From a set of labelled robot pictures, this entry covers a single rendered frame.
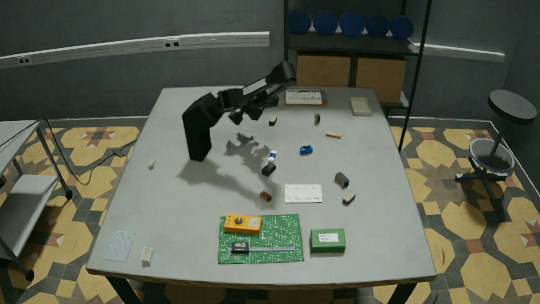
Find blue rectangular block with black label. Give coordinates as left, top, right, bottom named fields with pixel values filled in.
left=300, top=145, right=313, bottom=154

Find green cutting mat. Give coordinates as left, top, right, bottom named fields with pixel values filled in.
left=218, top=214, right=304, bottom=264

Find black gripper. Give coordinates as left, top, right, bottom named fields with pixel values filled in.
left=228, top=105, right=254, bottom=125

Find silver digital caliper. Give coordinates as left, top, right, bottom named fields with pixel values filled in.
left=227, top=242, right=289, bottom=260

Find white and blue block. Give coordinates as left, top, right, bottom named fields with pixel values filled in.
left=268, top=150, right=277, bottom=162

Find small brown block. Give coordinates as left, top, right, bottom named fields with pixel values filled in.
left=260, top=191, right=271, bottom=202

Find tan wooden block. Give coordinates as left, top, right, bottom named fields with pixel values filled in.
left=327, top=131, right=342, bottom=139

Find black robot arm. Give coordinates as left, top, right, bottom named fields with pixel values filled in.
left=206, top=61, right=297, bottom=121

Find green rectangular box with white label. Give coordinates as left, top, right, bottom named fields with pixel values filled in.
left=310, top=229, right=346, bottom=253

